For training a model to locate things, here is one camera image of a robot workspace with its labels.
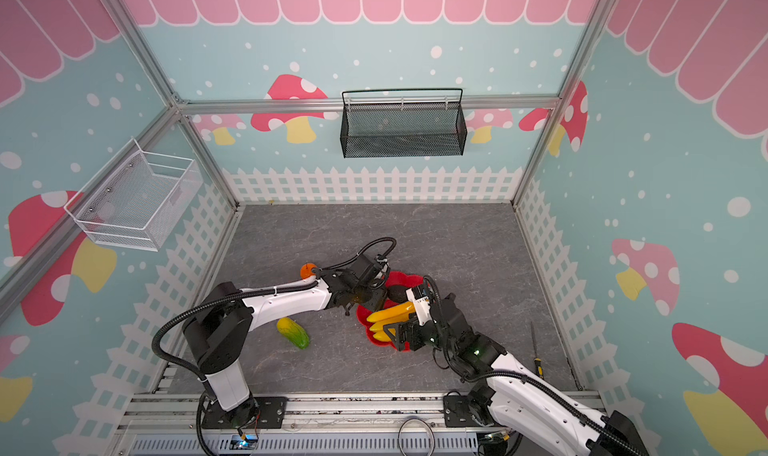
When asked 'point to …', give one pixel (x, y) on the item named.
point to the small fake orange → (306, 270)
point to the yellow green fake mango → (294, 331)
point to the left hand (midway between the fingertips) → (376, 298)
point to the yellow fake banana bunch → (391, 316)
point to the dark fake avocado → (397, 293)
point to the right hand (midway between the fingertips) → (395, 323)
